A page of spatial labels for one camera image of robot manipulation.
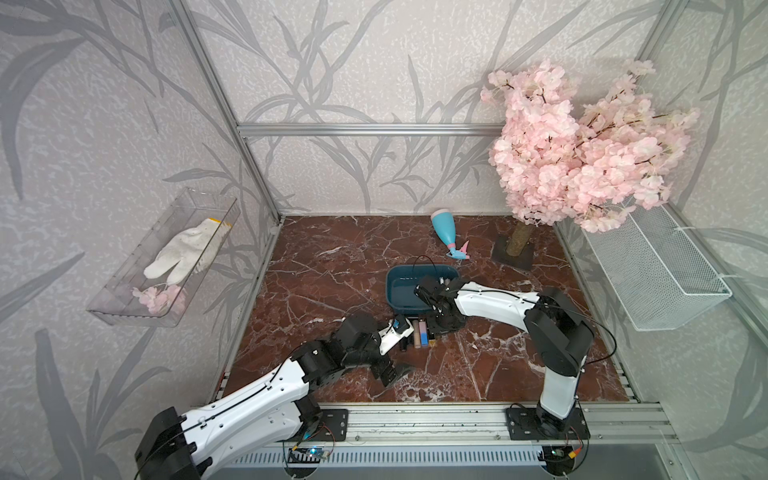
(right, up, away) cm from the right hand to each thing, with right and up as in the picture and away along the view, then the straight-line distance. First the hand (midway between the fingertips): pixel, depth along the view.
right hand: (437, 327), depth 91 cm
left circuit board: (-34, -25, -19) cm, 46 cm away
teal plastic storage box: (-11, +13, +8) cm, 19 cm away
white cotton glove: (-59, +25, -23) cm, 68 cm away
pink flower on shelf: (-59, +15, -31) cm, 68 cm away
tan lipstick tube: (-7, -1, -2) cm, 7 cm away
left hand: (-10, -2, -17) cm, 20 cm away
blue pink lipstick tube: (-4, 0, -4) cm, 6 cm away
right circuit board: (+26, -26, -20) cm, 42 cm away
